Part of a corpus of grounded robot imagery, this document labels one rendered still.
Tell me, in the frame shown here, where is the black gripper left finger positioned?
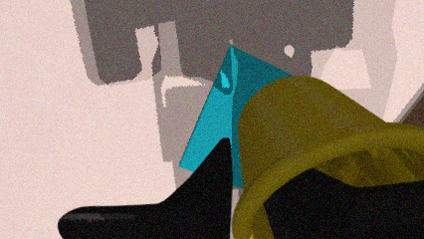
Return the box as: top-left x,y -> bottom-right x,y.
57,137 -> 233,239

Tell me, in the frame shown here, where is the yellow cup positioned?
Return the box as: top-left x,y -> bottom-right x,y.
232,76 -> 424,239

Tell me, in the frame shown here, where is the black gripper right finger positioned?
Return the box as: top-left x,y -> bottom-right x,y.
263,167 -> 424,239

